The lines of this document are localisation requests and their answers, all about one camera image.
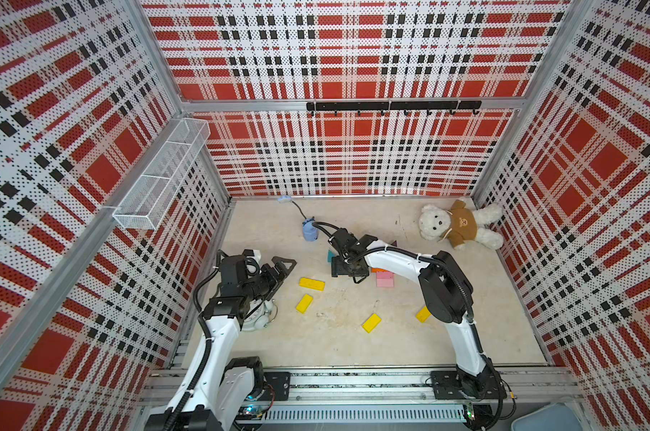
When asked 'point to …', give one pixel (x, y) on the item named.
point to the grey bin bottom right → (555, 417)
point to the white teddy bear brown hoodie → (461, 224)
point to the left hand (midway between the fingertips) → (293, 270)
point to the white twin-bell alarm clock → (259, 319)
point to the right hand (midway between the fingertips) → (348, 270)
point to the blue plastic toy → (310, 232)
